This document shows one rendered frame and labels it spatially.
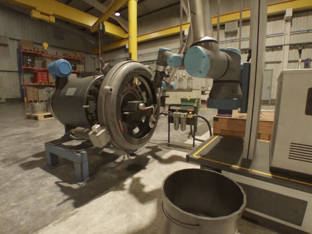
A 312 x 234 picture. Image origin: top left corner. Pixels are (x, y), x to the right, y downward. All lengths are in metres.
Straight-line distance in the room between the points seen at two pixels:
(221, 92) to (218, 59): 0.18
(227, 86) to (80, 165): 1.20
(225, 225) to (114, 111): 0.84
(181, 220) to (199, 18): 0.88
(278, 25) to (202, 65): 11.64
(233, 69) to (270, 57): 10.94
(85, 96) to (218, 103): 1.00
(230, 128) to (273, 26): 10.93
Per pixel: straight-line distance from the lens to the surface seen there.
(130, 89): 1.38
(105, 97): 1.05
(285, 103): 0.94
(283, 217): 1.06
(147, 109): 1.34
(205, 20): 0.91
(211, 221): 0.54
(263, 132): 1.76
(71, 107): 1.50
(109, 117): 1.05
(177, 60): 1.08
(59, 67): 1.66
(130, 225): 1.03
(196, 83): 7.79
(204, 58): 0.77
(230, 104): 0.90
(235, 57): 0.95
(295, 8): 11.92
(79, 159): 1.37
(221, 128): 1.75
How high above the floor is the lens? 0.73
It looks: 9 degrees down
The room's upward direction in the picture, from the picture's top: straight up
